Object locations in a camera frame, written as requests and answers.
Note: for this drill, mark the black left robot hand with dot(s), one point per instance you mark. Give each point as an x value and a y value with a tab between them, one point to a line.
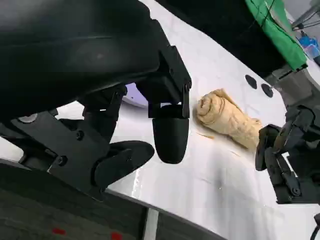
62	55

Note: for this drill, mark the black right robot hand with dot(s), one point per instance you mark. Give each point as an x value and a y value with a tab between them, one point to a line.
297	150

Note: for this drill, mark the beige towel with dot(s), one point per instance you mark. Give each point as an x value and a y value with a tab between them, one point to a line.
225	117

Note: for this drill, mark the black round table cap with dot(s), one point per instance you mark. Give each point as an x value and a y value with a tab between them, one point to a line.
267	90
250	81

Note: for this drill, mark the lilac plate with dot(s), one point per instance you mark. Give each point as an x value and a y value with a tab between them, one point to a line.
133	96

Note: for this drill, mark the blue box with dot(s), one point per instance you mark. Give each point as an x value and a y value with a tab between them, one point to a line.
310	45

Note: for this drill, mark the green cloth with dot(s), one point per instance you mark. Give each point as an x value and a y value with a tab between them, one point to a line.
277	32

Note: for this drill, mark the grey tripod stand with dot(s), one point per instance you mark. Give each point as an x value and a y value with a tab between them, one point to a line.
306	17

